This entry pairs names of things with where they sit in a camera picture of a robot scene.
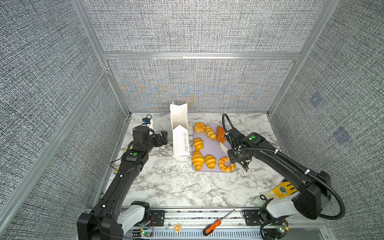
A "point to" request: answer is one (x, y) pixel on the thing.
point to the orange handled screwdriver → (212, 227)
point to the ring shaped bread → (222, 166)
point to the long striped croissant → (197, 159)
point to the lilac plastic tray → (211, 147)
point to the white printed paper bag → (179, 121)
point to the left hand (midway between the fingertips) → (159, 133)
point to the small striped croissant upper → (210, 133)
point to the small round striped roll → (198, 143)
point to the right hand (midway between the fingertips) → (235, 156)
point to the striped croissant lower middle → (210, 161)
